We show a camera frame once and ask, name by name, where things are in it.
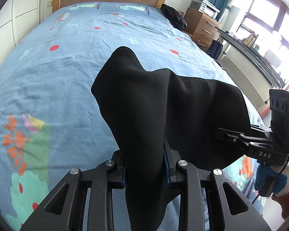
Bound black pants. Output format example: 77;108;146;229
91;46;251;230

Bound right gloved hand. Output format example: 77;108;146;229
255;162;289;197

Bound white radiator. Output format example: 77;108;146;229
218;47;273;114

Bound glass desk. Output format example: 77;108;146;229
215;27;286;88

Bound dark blue tote bag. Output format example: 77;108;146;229
206;40;223;60

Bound wooden dresser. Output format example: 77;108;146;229
184;8;220;52

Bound black backpack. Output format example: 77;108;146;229
161;4;187;31

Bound grey printer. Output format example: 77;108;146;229
189;0;220;20

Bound white wardrobe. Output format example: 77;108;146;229
0;0;40;65

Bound black camera box right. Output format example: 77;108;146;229
269;89;289;152

